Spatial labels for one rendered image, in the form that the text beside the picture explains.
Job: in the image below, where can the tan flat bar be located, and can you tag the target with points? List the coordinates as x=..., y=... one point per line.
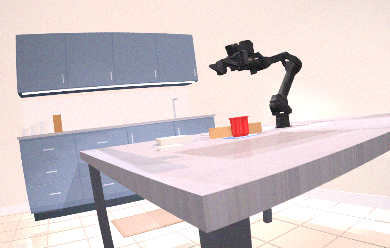
x=225, y=131

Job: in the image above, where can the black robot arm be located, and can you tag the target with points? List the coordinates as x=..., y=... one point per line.
x=278, y=102

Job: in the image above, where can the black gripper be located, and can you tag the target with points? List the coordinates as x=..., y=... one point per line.
x=238, y=62

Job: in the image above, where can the red translucent cup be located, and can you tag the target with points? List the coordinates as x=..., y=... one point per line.
x=239, y=126

